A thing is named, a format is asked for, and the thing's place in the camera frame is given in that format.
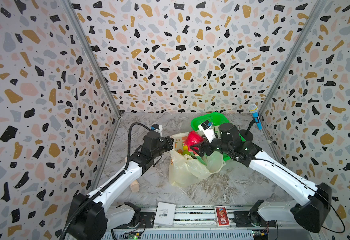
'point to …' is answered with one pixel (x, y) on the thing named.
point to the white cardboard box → (165, 214)
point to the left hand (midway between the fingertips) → (175, 136)
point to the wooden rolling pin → (135, 186)
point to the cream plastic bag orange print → (185, 170)
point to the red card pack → (222, 217)
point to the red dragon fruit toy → (193, 138)
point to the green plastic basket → (216, 119)
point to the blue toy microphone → (253, 108)
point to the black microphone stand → (246, 133)
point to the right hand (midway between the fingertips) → (194, 139)
